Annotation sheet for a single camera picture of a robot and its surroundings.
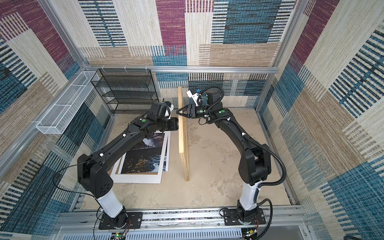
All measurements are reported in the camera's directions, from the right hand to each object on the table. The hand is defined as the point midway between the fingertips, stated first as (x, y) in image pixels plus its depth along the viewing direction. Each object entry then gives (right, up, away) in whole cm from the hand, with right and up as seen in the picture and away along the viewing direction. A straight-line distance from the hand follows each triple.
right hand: (179, 114), depth 76 cm
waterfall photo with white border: (-22, -28, +17) cm, 40 cm away
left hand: (0, -3, +6) cm, 7 cm away
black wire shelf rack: (-42, +20, +34) cm, 57 cm away
